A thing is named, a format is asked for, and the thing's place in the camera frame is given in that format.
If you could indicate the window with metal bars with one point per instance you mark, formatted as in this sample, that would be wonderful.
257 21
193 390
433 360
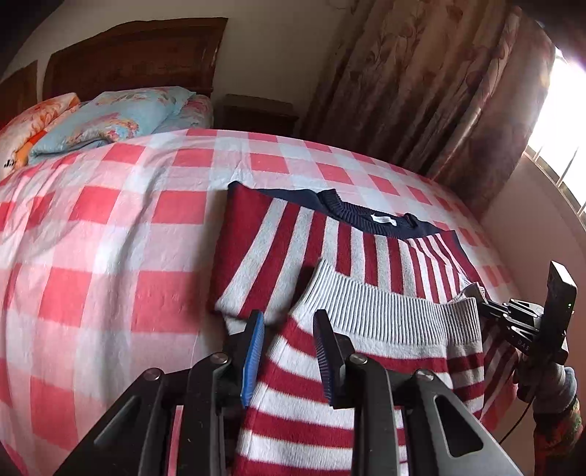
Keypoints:
557 143

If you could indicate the grey gloved right hand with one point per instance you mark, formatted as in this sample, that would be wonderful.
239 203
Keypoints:
552 387

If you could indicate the pink floral curtain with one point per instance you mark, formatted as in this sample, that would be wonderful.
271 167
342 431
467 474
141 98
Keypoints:
450 90

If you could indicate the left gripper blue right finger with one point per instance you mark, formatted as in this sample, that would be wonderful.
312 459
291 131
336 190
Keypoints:
332 350

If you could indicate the pink checkered bed sheet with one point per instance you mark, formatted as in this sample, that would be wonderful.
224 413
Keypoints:
107 255

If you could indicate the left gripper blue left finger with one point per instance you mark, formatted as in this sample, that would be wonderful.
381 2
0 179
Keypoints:
251 344

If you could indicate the dark wooden nightstand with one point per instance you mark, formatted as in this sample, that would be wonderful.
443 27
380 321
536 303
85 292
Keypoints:
256 114

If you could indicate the orange floral pillow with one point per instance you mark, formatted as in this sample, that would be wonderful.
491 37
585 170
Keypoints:
29 127

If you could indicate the small wooden headboard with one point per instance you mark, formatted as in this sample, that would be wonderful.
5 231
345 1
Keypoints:
18 92

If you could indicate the light blue floral pillow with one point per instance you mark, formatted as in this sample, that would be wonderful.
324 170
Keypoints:
111 117

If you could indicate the red grey striped navy sweater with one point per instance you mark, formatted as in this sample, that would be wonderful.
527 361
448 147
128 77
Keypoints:
400 301

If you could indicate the large carved wooden headboard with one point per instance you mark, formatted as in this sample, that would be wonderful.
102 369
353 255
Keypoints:
176 52

